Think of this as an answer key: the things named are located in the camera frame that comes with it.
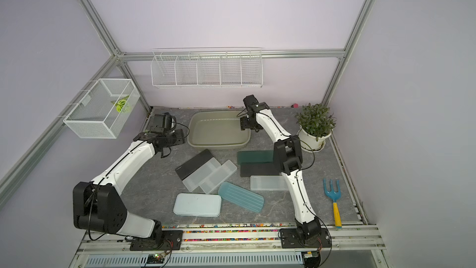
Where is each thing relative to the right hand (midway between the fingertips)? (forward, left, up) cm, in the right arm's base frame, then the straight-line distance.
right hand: (249, 124), depth 103 cm
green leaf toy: (-6, +57, +23) cm, 62 cm away
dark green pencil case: (-15, +2, -9) cm, 18 cm away
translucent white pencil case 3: (-31, -9, -8) cm, 33 cm away
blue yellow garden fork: (-37, -39, -7) cm, 54 cm away
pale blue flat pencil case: (-41, +24, -7) cm, 48 cm away
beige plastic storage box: (-2, +18, -1) cm, 18 cm away
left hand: (-15, +34, +8) cm, 38 cm away
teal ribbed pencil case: (-38, +3, -6) cm, 39 cm away
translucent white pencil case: (-29, +27, -6) cm, 40 cm away
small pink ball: (+23, -33, -8) cm, 41 cm away
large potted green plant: (-10, -32, +12) cm, 35 cm away
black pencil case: (-21, +29, -7) cm, 36 cm away
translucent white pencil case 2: (-28, +15, -7) cm, 32 cm away
